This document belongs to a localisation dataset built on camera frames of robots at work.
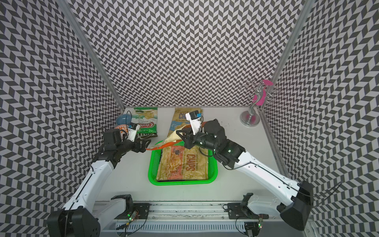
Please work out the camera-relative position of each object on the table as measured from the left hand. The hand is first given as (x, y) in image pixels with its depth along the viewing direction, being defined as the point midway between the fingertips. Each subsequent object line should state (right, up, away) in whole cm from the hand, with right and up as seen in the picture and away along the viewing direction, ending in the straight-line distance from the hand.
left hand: (142, 139), depth 82 cm
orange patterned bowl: (-21, +6, +20) cm, 30 cm away
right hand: (+23, +5, -18) cm, 29 cm away
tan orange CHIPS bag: (+19, -14, +3) cm, 24 cm away
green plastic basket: (+6, -13, -2) cm, 15 cm away
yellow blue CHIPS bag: (+18, +11, +26) cm, 34 cm away
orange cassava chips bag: (+21, +3, -18) cm, 28 cm away
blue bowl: (-25, +11, +26) cm, 38 cm away
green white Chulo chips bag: (-7, +12, +28) cm, 31 cm away
